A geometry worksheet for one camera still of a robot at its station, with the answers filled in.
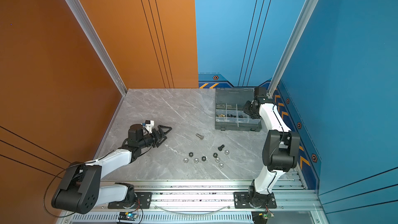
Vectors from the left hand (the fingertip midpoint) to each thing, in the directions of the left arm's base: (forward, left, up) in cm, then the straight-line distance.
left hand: (169, 131), depth 86 cm
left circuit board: (-38, +15, -12) cm, 42 cm away
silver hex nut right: (-7, -32, -10) cm, 35 cm away
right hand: (+14, -44, +3) cm, 46 cm away
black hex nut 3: (-9, -26, -10) cm, 29 cm away
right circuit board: (-37, -48, -10) cm, 61 cm away
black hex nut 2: (-11, -19, -11) cm, 25 cm away
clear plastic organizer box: (+19, -36, -8) cm, 42 cm away
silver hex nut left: (-12, -9, -10) cm, 18 cm away
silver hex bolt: (+2, -18, -9) cm, 20 cm away
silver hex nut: (-13, -15, -9) cm, 22 cm away
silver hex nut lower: (-12, -27, -9) cm, 31 cm away
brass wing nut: (+18, -31, -9) cm, 37 cm away
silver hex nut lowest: (-15, -29, -10) cm, 34 cm away
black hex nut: (-8, -12, -11) cm, 18 cm away
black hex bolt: (-5, -29, -9) cm, 31 cm away
